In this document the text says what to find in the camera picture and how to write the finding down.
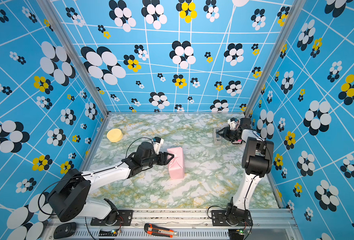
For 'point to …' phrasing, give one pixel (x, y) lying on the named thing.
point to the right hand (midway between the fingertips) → (221, 133)
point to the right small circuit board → (236, 234)
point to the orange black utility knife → (150, 229)
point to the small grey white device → (217, 139)
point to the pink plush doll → (238, 141)
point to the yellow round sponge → (115, 135)
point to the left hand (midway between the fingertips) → (172, 156)
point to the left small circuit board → (108, 232)
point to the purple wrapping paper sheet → (176, 167)
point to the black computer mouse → (64, 230)
